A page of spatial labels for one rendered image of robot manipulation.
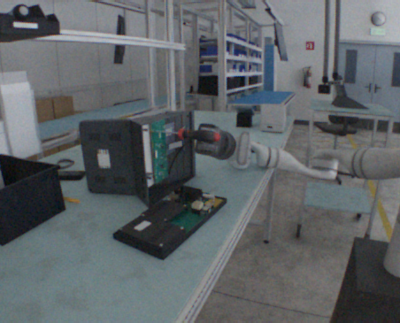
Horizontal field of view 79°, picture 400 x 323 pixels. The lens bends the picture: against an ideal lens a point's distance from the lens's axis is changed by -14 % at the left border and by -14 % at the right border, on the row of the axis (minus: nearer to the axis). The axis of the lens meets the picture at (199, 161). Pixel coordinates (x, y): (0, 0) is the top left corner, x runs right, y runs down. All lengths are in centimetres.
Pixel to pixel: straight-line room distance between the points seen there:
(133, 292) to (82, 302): 8
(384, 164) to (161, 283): 63
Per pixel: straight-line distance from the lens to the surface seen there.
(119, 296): 46
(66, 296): 49
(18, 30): 87
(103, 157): 76
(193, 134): 60
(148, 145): 68
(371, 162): 82
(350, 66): 725
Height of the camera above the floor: 132
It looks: 19 degrees down
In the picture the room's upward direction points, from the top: 1 degrees counter-clockwise
